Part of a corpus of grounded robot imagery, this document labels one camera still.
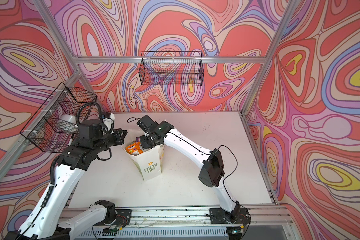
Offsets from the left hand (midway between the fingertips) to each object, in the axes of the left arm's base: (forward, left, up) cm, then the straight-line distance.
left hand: (128, 130), depth 69 cm
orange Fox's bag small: (-4, -1, -10) cm, 11 cm away
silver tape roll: (+6, +31, +1) cm, 32 cm away
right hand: (-1, -7, -14) cm, 16 cm away
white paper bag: (-9, -9, -16) cm, 20 cm away
